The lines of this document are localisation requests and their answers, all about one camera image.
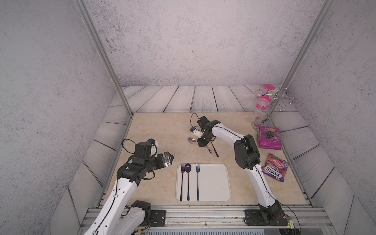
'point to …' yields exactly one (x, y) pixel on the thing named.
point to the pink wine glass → (264, 102)
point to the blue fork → (198, 168)
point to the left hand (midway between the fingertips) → (168, 158)
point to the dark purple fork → (182, 166)
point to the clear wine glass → (257, 116)
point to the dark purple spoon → (187, 168)
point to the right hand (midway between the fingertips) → (201, 142)
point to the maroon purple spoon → (215, 152)
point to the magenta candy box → (270, 138)
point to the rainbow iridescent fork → (210, 151)
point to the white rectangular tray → (214, 181)
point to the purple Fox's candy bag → (275, 167)
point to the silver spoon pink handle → (193, 141)
